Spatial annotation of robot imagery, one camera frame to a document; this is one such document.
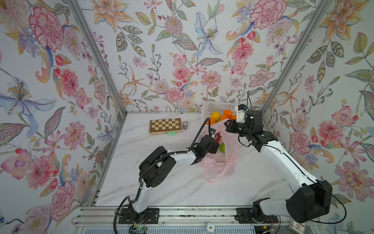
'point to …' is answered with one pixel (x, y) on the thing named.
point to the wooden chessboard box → (163, 126)
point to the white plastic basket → (207, 107)
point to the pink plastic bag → (223, 161)
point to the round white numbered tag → (210, 227)
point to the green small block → (172, 133)
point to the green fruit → (222, 147)
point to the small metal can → (185, 126)
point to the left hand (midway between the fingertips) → (215, 139)
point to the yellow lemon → (215, 115)
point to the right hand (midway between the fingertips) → (223, 120)
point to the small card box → (297, 226)
